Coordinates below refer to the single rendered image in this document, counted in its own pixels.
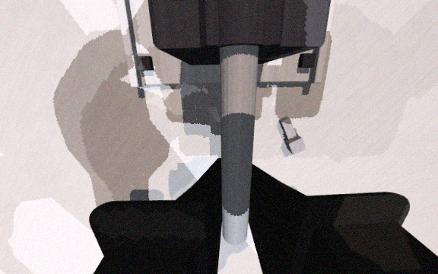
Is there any grey cylindrical shaft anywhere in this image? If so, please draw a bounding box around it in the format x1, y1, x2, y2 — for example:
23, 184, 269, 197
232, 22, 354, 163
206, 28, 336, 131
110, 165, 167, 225
220, 45, 259, 245

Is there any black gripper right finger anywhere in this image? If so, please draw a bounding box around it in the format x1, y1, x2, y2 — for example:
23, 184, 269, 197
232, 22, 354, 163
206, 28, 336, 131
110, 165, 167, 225
249, 164, 410, 274

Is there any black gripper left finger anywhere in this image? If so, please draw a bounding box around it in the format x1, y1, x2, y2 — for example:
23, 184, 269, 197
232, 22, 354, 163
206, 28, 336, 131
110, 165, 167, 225
89, 158, 222, 274

